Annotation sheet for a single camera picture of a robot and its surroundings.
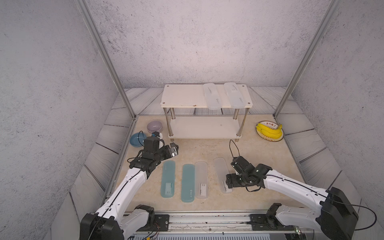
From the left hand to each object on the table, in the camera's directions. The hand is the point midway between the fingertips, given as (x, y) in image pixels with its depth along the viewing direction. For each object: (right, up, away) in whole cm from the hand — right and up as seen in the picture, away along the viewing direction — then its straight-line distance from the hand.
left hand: (174, 148), depth 82 cm
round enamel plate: (+68, +13, +31) cm, 75 cm away
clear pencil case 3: (+33, +28, +1) cm, 44 cm away
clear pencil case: (+15, -20, +6) cm, 25 cm away
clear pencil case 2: (+27, -15, +10) cm, 32 cm away
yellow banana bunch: (+65, +7, +23) cm, 69 cm away
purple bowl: (-19, +12, +30) cm, 37 cm away
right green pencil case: (+7, -21, +5) cm, 22 cm away
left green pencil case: (-5, -18, +8) cm, 20 cm away
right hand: (+32, -18, 0) cm, 37 cm away
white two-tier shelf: (+10, +29, +3) cm, 30 cm away
